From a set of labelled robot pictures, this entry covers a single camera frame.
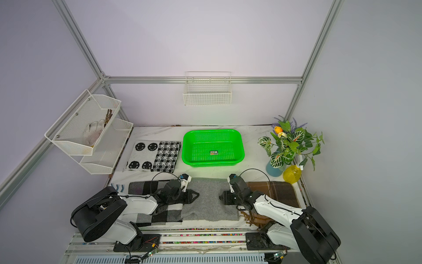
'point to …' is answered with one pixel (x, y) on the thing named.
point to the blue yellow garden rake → (117, 188)
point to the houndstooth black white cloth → (166, 157)
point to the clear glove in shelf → (92, 131)
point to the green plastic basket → (212, 148)
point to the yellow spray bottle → (292, 174)
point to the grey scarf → (208, 205)
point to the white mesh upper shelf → (79, 129)
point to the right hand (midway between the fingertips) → (225, 199)
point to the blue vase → (273, 171)
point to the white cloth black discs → (143, 155)
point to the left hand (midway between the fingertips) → (197, 197)
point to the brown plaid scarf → (283, 191)
